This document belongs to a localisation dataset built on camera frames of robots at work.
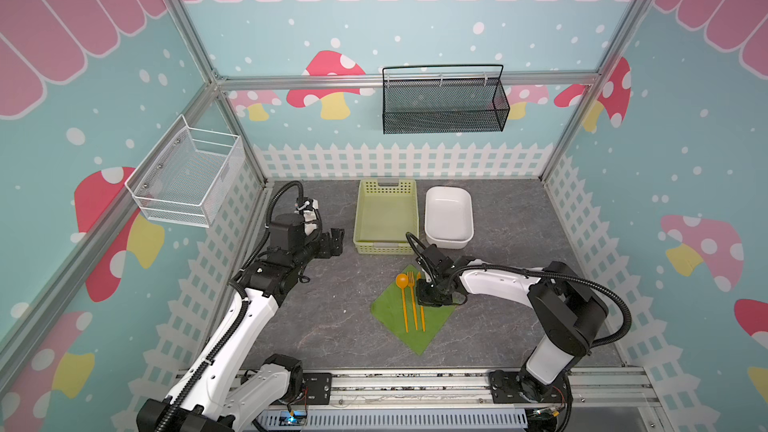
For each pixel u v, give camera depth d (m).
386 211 1.10
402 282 0.92
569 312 0.46
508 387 0.74
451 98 0.94
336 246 0.70
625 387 0.77
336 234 0.69
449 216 1.08
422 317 0.85
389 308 0.87
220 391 0.40
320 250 0.68
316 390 0.74
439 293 0.79
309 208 0.66
